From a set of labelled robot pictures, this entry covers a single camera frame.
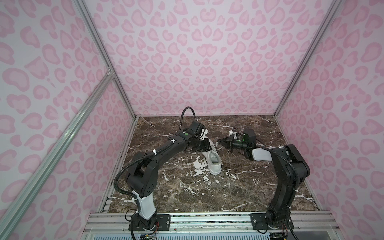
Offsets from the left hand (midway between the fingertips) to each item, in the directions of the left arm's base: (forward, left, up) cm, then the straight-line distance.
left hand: (212, 146), depth 85 cm
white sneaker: (-4, -2, -10) cm, 11 cm away
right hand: (+4, -5, 0) cm, 7 cm away
